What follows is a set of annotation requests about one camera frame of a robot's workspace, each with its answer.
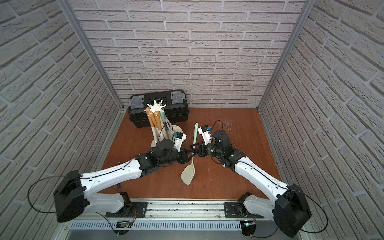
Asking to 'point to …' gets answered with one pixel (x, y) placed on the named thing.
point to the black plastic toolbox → (176, 109)
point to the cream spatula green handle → (188, 174)
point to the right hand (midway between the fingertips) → (192, 146)
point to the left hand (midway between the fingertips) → (196, 151)
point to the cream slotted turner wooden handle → (159, 133)
